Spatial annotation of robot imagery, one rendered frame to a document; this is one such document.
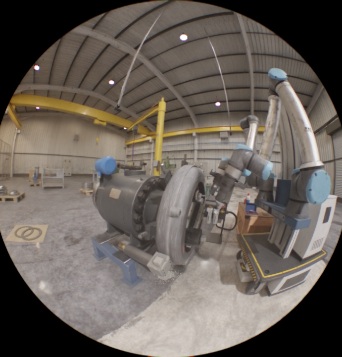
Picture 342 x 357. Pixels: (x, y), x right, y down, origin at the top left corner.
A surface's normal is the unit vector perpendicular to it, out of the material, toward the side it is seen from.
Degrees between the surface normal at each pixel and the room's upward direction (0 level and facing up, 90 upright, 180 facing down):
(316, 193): 95
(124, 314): 0
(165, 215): 71
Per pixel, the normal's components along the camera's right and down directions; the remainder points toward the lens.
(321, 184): -0.63, 0.09
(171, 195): -0.33, -0.52
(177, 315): 0.05, -1.00
